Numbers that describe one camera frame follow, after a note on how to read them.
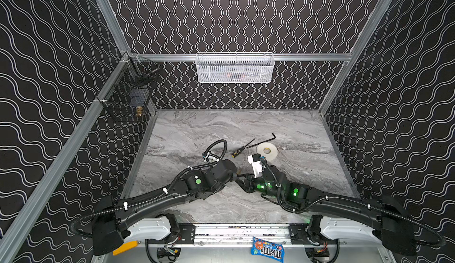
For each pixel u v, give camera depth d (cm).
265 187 62
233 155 97
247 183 66
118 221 40
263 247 70
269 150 100
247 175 66
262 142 104
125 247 70
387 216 41
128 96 95
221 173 54
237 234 76
